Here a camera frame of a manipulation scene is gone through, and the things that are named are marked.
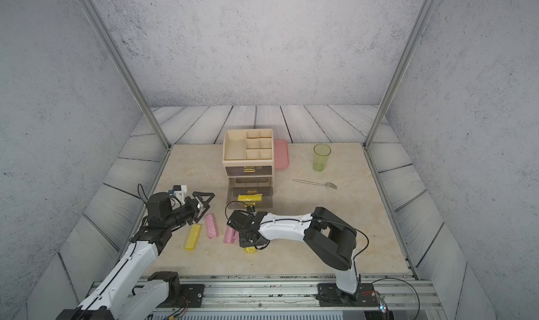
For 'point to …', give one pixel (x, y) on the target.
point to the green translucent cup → (321, 152)
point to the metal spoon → (327, 184)
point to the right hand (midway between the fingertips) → (247, 241)
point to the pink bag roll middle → (229, 235)
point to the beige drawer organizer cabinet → (248, 152)
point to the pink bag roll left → (212, 226)
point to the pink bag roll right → (236, 236)
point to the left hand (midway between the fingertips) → (214, 200)
